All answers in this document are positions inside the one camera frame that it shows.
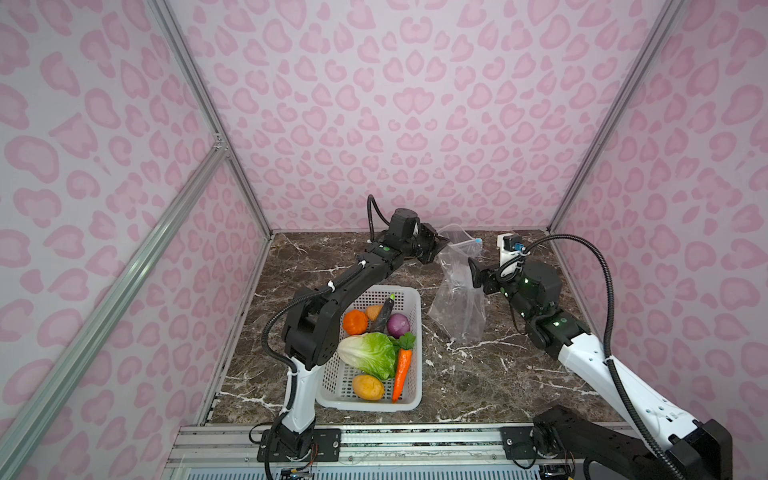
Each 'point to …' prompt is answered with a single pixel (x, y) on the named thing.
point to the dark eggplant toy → (379, 324)
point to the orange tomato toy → (355, 322)
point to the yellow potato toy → (368, 387)
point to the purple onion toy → (398, 324)
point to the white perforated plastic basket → (337, 392)
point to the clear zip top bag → (458, 306)
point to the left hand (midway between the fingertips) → (458, 232)
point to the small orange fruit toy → (373, 311)
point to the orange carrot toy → (404, 344)
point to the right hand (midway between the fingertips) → (485, 253)
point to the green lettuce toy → (372, 352)
